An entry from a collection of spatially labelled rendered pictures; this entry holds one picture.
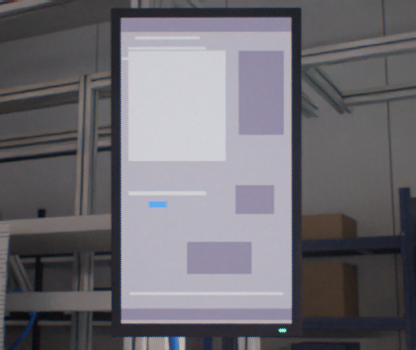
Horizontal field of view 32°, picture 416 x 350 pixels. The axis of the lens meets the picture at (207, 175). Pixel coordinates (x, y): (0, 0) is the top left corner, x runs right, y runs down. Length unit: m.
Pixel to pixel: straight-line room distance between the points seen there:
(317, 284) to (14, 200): 2.84
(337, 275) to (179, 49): 3.26
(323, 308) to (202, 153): 3.24
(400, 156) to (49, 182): 2.78
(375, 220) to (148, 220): 3.69
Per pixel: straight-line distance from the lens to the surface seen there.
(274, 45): 1.13
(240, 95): 1.11
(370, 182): 4.78
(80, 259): 2.18
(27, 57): 6.39
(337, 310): 4.28
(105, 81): 2.22
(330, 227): 4.33
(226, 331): 1.13
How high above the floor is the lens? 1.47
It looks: 11 degrees up
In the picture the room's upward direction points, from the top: straight up
